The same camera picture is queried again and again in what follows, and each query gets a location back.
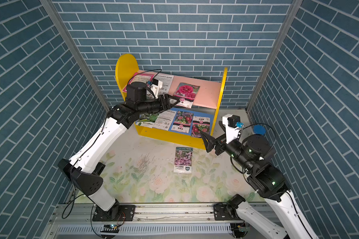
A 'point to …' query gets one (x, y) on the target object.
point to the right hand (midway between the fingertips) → (212, 128)
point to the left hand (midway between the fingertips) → (181, 102)
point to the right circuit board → (242, 228)
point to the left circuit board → (109, 228)
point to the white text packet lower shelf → (164, 120)
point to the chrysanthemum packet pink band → (182, 122)
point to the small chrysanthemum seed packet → (200, 124)
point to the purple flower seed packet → (183, 160)
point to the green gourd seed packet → (148, 122)
